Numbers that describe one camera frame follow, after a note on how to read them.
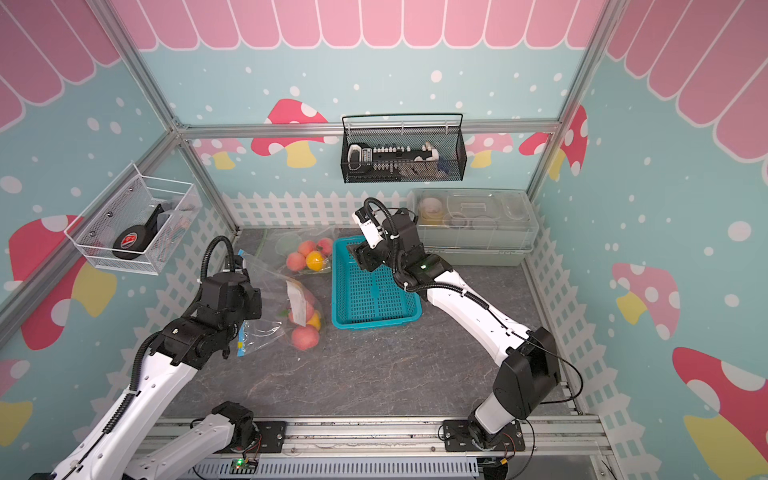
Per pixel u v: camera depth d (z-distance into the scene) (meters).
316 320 0.89
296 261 1.03
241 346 0.67
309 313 0.82
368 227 0.64
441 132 0.90
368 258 0.67
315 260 1.03
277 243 1.16
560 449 0.73
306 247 1.06
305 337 0.81
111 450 0.39
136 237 0.68
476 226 0.99
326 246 1.08
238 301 0.56
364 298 1.00
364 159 0.88
